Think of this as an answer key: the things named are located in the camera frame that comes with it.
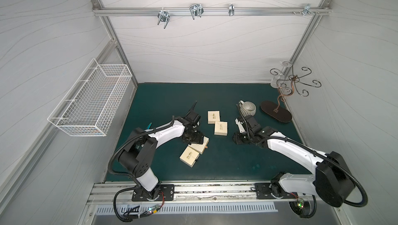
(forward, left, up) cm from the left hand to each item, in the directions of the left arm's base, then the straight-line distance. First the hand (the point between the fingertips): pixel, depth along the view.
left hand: (199, 142), depth 87 cm
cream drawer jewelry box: (+17, -8, 0) cm, 19 cm away
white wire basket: (+4, +49, +28) cm, 57 cm away
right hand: (+2, -20, +4) cm, 20 cm away
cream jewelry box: (+9, -13, 0) cm, 16 cm away
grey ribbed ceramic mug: (+25, -32, -1) cm, 41 cm away
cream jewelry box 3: (-8, +5, 0) cm, 10 cm away
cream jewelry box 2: (-4, 0, +1) cm, 4 cm away
